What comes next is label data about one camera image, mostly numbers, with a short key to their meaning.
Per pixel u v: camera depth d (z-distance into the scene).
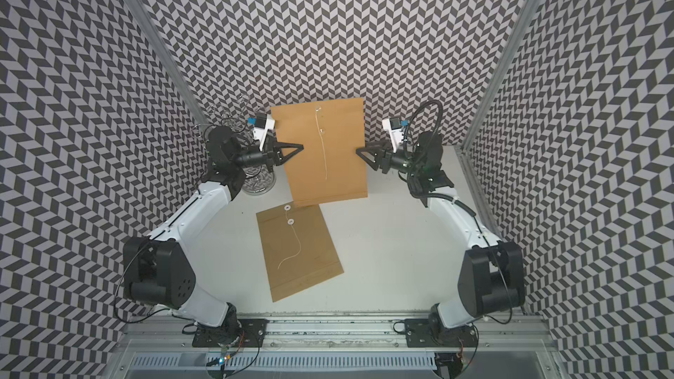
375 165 0.69
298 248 0.89
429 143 0.55
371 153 0.75
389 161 0.66
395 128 0.64
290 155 0.69
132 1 0.77
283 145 0.66
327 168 0.72
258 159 0.65
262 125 0.62
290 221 0.94
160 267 0.43
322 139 0.67
